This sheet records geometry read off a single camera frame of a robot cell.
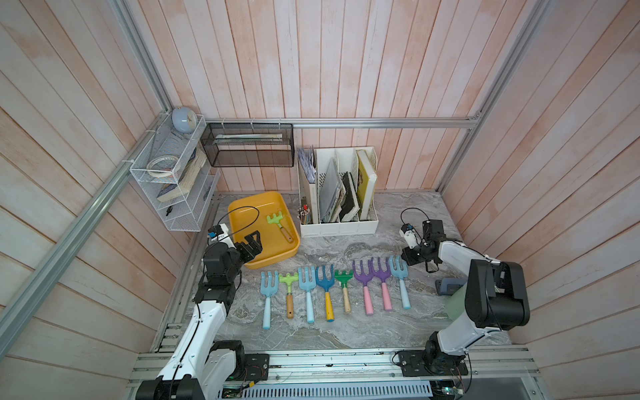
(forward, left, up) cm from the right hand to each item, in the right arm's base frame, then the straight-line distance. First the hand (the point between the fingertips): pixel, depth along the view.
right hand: (406, 252), depth 97 cm
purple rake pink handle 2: (-9, +10, -2) cm, 14 cm away
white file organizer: (+16, +27, +21) cm, 38 cm away
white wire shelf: (+1, +80, +23) cm, 83 cm away
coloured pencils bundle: (+6, +41, +16) cm, 44 cm away
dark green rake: (-10, +25, -2) cm, 27 cm away
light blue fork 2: (-9, +4, -1) cm, 9 cm away
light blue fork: (-14, +39, -1) cm, 42 cm away
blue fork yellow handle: (-14, +32, -1) cm, 35 cm away
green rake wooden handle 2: (+15, +55, +1) cm, 57 cm away
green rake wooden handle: (-12, +46, -1) cm, 47 cm away
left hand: (-6, +58, +17) cm, 60 cm away
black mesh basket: (+36, +65, +26) cm, 78 cm away
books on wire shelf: (+4, +78, +32) cm, 85 cm away
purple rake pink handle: (-22, +18, 0) cm, 28 cm away
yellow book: (+17, +18, +24) cm, 34 cm away
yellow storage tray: (+17, +57, +3) cm, 60 cm away
